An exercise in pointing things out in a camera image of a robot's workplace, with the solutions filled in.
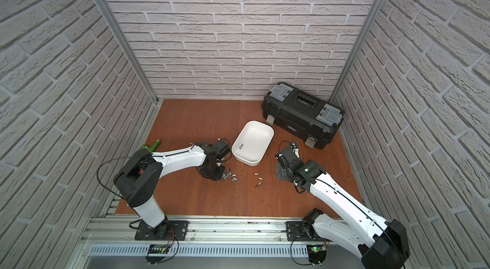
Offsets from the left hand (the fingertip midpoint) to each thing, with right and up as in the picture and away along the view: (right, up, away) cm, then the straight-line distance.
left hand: (219, 175), depth 88 cm
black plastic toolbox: (+42, +28, +2) cm, 51 cm away
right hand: (+33, +6, -9) cm, 35 cm away
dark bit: (+18, -3, -3) cm, 19 cm away
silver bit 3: (+10, +13, +9) cm, 19 cm away
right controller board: (+40, -24, -18) cm, 50 cm away
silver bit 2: (+19, -1, -1) cm, 19 cm away
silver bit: (+18, 0, +1) cm, 18 cm away
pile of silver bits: (+4, +1, 0) cm, 4 cm away
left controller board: (-22, -24, -16) cm, 36 cm away
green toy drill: (-37, +11, +9) cm, 40 cm away
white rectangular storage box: (+16, +14, +13) cm, 25 cm away
